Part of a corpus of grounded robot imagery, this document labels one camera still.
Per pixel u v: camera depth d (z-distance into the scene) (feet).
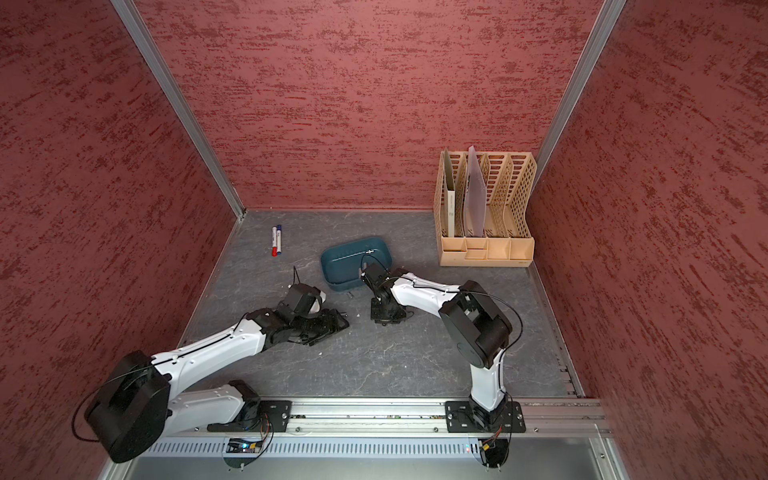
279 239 3.61
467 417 2.41
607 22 2.38
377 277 2.43
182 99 2.87
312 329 2.35
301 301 2.16
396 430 2.40
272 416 2.43
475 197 3.26
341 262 3.44
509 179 3.40
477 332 1.60
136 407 1.32
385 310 2.59
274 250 3.54
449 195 2.86
